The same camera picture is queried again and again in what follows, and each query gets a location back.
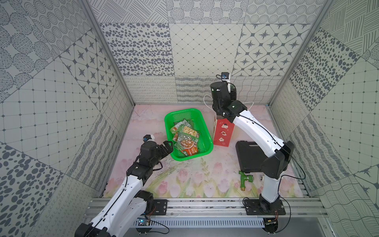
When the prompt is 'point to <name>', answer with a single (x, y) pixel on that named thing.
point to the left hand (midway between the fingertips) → (166, 143)
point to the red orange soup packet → (187, 144)
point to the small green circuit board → (142, 221)
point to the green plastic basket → (198, 117)
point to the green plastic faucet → (244, 177)
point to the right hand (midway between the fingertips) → (230, 90)
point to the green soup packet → (186, 128)
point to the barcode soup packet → (172, 130)
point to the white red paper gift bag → (223, 131)
